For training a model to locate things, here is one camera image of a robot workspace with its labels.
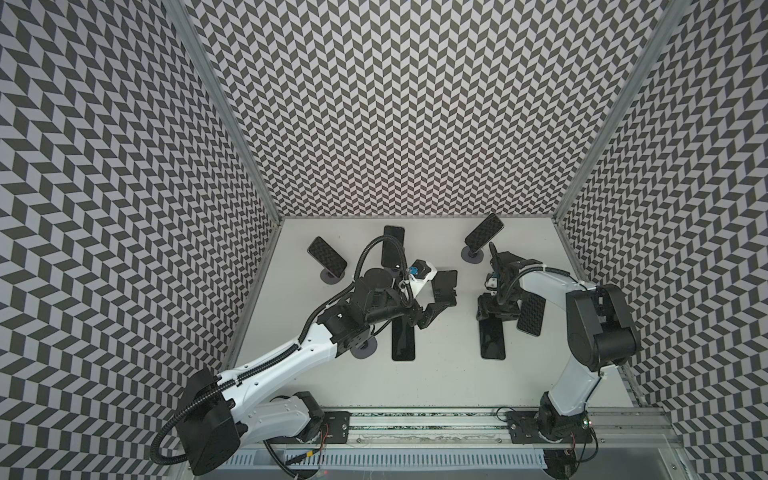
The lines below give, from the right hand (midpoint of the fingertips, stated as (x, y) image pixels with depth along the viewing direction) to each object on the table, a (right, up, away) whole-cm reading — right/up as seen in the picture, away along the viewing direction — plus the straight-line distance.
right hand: (491, 323), depth 91 cm
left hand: (-19, +13, -21) cm, 31 cm away
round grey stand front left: (-38, -6, -6) cm, 39 cm away
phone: (-31, +21, +4) cm, 38 cm away
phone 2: (0, +28, +8) cm, 29 cm away
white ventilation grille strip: (-30, -26, -21) cm, 45 cm away
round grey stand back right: (-2, +20, +15) cm, 24 cm away
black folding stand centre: (-14, +10, +6) cm, 18 cm away
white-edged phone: (-27, -4, -4) cm, 28 cm away
